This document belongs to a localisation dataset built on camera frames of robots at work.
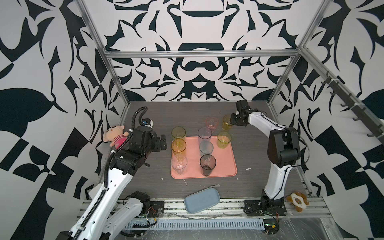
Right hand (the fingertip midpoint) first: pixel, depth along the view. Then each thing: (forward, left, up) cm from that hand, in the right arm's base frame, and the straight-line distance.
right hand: (235, 118), depth 99 cm
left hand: (-22, +45, +17) cm, 53 cm away
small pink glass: (-1, +15, -3) cm, 15 cm away
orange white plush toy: (-46, -24, -7) cm, 53 cm away
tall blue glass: (-14, +21, +5) cm, 26 cm away
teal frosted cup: (-19, +20, -3) cm, 28 cm away
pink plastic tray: (-27, +9, -11) cm, 31 cm away
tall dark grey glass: (-29, +20, -1) cm, 35 cm away
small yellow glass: (-3, +6, -2) cm, 7 cm away
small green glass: (-11, +8, -6) cm, 15 cm away
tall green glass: (-13, +36, +6) cm, 39 cm away
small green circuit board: (-57, -8, -10) cm, 58 cm away
